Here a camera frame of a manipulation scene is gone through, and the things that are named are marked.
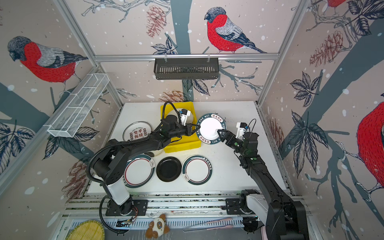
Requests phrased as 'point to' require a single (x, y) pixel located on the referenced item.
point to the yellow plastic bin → (185, 142)
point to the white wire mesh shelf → (68, 117)
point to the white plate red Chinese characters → (136, 130)
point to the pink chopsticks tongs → (185, 230)
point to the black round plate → (169, 169)
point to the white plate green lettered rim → (210, 123)
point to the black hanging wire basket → (186, 68)
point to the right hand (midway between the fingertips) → (220, 134)
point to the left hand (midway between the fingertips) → (200, 127)
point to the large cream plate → (189, 119)
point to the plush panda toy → (157, 227)
